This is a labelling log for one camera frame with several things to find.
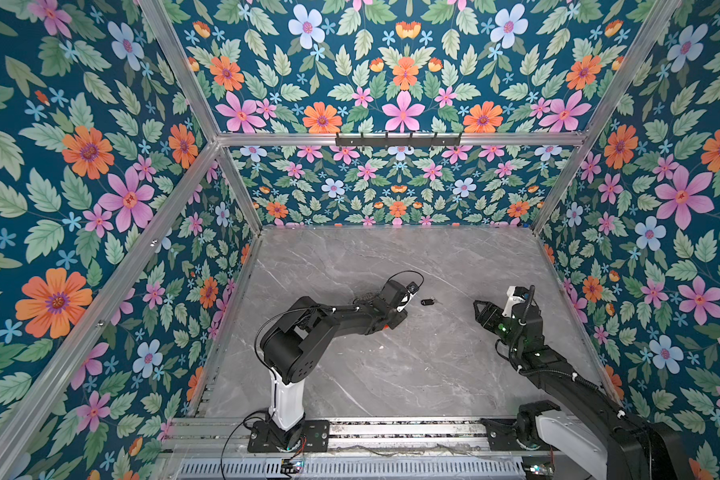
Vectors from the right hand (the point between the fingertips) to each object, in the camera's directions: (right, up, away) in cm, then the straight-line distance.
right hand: (480, 304), depth 86 cm
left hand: (-23, 0, +9) cm, 24 cm away
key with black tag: (-14, -2, +13) cm, 19 cm away
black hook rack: (-24, +50, +7) cm, 56 cm away
